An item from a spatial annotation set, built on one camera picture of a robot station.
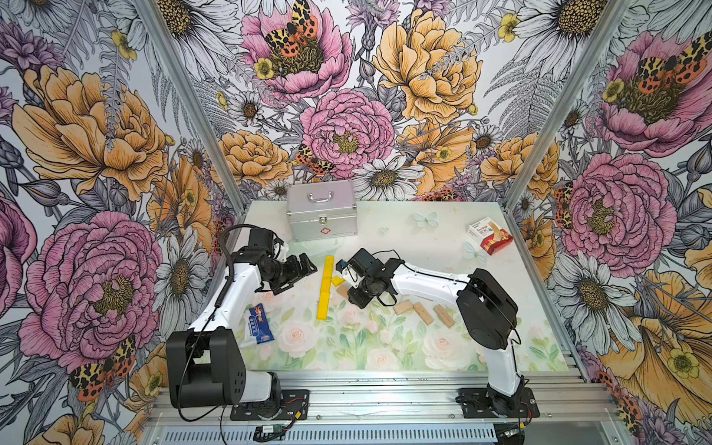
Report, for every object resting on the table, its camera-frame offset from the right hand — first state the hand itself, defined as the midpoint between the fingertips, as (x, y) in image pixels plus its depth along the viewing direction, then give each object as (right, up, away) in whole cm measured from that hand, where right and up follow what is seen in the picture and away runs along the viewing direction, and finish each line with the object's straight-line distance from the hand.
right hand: (357, 301), depth 90 cm
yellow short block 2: (-11, -2, +2) cm, 12 cm away
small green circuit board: (-22, -27, -19) cm, 40 cm away
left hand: (-15, +7, -6) cm, 18 cm away
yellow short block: (-11, +4, +7) cm, 14 cm away
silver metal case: (-13, +30, +12) cm, 35 cm away
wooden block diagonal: (+21, -4, 0) cm, 21 cm away
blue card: (-29, -6, -5) cm, 30 cm away
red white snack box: (+49, +21, +18) cm, 56 cm away
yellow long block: (-7, +5, +7) cm, 11 cm away
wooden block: (+15, -2, +2) cm, 15 cm away
